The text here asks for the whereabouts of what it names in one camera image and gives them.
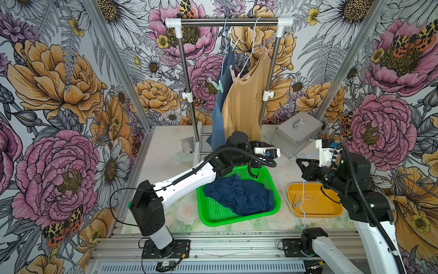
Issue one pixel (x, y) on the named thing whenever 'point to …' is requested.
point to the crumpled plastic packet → (188, 145)
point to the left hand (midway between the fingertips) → (270, 151)
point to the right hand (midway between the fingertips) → (295, 164)
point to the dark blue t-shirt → (243, 197)
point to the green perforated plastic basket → (212, 213)
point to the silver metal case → (295, 135)
